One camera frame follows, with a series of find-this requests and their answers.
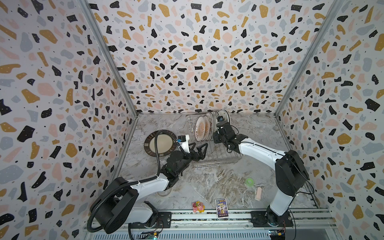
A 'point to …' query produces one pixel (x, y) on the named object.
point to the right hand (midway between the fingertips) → (215, 129)
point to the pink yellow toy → (198, 206)
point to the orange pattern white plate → (220, 113)
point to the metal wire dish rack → (217, 154)
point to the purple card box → (222, 208)
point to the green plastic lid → (249, 181)
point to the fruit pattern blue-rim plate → (224, 113)
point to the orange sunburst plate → (200, 128)
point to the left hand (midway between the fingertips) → (202, 142)
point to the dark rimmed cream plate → (165, 144)
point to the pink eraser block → (258, 195)
